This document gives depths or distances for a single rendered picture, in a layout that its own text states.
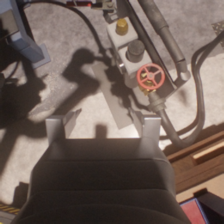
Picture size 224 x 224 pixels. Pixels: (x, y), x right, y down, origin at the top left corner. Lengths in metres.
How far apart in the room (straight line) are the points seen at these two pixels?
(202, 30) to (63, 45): 0.88
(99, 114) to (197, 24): 0.83
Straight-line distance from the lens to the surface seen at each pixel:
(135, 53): 0.44
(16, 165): 1.13
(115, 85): 0.93
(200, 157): 0.66
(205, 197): 0.47
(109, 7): 0.57
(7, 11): 1.08
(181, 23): 1.18
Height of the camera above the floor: 0.90
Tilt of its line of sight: 81 degrees down
